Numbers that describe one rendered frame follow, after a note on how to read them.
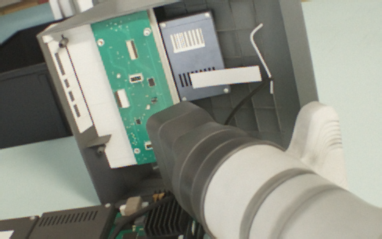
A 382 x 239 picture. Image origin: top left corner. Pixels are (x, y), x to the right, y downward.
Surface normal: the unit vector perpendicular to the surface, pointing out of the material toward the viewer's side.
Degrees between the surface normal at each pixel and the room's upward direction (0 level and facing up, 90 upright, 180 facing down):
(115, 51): 90
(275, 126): 90
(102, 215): 0
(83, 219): 0
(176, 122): 20
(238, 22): 90
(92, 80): 90
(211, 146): 11
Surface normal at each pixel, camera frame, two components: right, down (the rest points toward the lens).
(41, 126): -0.11, 0.45
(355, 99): -0.25, -0.88
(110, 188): 0.78, 0.07
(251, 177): -0.46, -0.66
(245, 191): -0.60, -0.47
